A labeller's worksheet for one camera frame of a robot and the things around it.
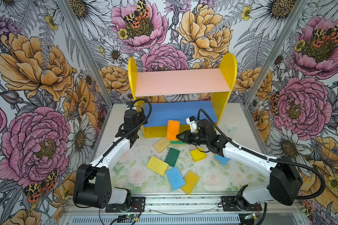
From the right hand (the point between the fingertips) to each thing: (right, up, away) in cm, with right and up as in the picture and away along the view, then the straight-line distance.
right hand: (177, 141), depth 77 cm
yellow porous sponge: (-11, -17, +8) cm, 22 cm away
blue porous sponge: (-1, -22, +4) cm, 22 cm away
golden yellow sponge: (+8, -24, +6) cm, 26 cm away
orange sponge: (-2, +6, +4) cm, 7 cm away
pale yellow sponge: (-10, -6, +19) cm, 22 cm away
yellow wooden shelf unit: (0, +32, +45) cm, 55 cm away
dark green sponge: (-3, -12, +14) cm, 19 cm away
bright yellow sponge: (+14, -12, +15) cm, 23 cm away
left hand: (-20, +14, +10) cm, 26 cm away
